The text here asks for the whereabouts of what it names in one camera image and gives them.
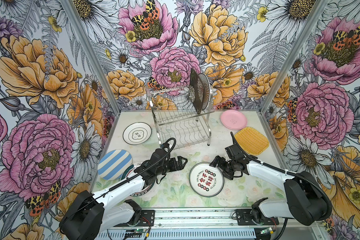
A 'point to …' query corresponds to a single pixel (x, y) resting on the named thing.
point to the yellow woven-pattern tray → (253, 141)
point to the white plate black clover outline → (137, 133)
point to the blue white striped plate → (112, 163)
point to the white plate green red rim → (147, 190)
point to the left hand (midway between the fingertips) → (180, 165)
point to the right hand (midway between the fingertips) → (215, 173)
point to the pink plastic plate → (233, 119)
